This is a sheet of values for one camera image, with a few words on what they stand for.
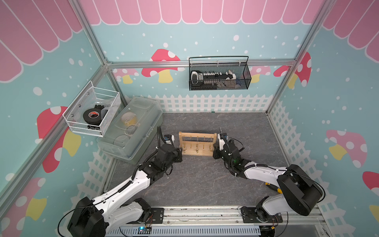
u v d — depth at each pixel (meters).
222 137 0.71
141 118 0.89
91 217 0.39
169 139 0.69
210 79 0.87
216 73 0.92
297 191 0.44
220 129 1.09
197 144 0.93
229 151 0.65
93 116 0.71
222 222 0.74
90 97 0.81
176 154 0.64
